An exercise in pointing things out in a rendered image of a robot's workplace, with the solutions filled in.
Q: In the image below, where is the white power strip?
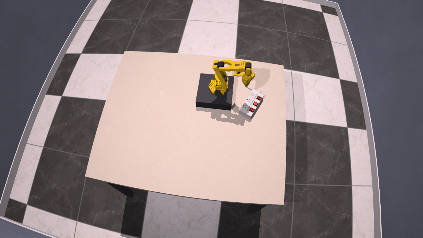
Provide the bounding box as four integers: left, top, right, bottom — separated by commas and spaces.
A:
239, 87, 264, 119

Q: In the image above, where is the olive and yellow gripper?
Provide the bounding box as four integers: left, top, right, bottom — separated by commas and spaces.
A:
233, 72, 255, 87

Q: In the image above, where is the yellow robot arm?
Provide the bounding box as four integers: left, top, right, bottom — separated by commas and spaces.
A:
209, 60, 252, 94

